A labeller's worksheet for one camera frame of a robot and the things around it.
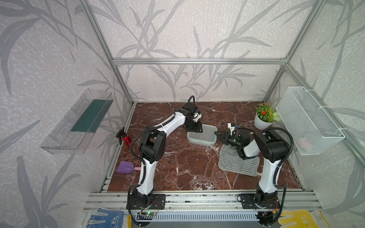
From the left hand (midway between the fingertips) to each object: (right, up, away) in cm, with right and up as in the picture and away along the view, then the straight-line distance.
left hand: (200, 132), depth 94 cm
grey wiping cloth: (+19, -17, -5) cm, 26 cm away
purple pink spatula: (-44, -20, -9) cm, 49 cm away
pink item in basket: (+53, -2, -20) cm, 57 cm away
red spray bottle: (-47, 0, -10) cm, 48 cm away
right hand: (+10, -1, 0) cm, 10 cm away
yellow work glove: (+50, -39, -24) cm, 68 cm away
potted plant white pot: (+43, +5, +4) cm, 44 cm away
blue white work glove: (-43, -39, -25) cm, 63 cm away
